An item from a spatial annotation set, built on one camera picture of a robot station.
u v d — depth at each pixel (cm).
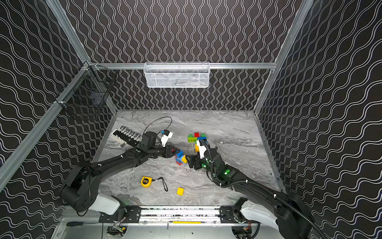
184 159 81
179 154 82
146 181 84
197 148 97
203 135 107
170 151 76
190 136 106
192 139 103
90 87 98
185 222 73
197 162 69
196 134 104
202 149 70
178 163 92
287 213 40
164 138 78
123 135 104
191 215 76
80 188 44
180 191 80
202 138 103
